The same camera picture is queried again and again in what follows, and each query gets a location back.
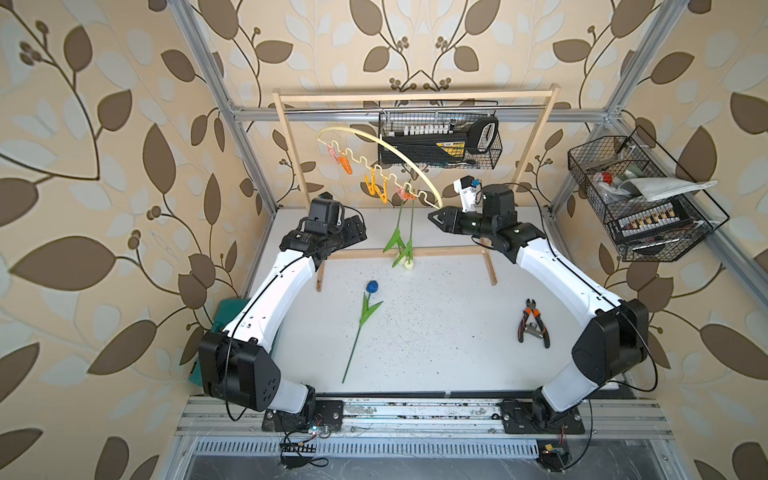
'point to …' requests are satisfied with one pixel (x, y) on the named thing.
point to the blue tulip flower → (367, 309)
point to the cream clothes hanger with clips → (376, 180)
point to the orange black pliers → (532, 322)
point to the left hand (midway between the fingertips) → (359, 227)
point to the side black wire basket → (600, 166)
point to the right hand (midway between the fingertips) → (433, 215)
